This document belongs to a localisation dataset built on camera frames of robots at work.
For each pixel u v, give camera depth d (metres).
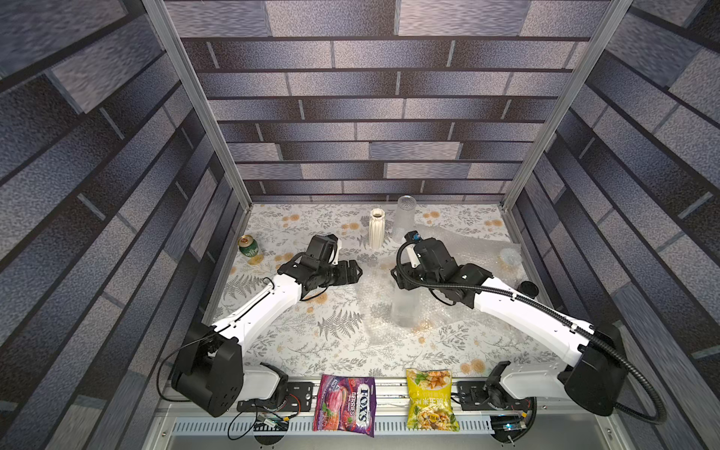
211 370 0.41
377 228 0.95
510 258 0.95
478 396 0.74
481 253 0.98
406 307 0.83
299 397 0.74
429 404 0.69
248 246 0.94
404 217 0.97
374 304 0.91
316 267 0.64
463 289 0.54
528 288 0.91
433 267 0.60
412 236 0.70
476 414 0.72
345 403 0.71
